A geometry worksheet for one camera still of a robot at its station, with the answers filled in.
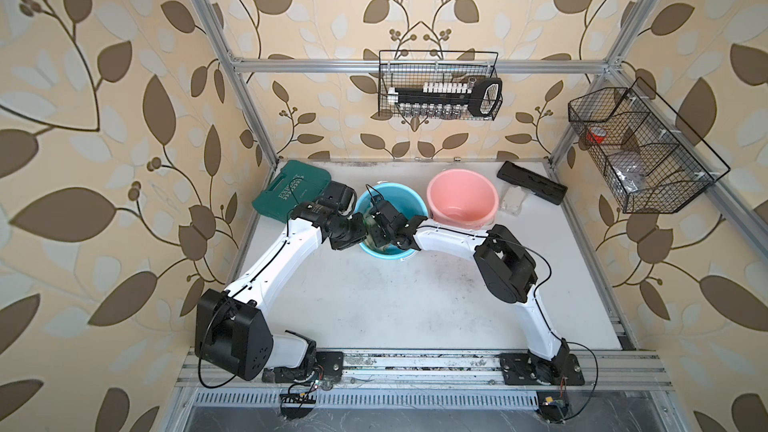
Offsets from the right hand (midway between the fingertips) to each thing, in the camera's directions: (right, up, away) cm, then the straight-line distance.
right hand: (379, 228), depth 97 cm
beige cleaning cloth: (-1, -4, -11) cm, 11 cm away
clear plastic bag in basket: (+63, +16, -25) cm, 70 cm away
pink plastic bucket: (+29, +10, +8) cm, 32 cm away
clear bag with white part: (+48, +9, +9) cm, 49 cm away
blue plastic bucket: (+8, +10, -12) cm, 17 cm away
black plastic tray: (+57, +16, +15) cm, 61 cm away
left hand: (-3, +1, -16) cm, 16 cm away
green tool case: (-32, +15, +11) cm, 37 cm away
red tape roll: (+63, +29, -13) cm, 70 cm away
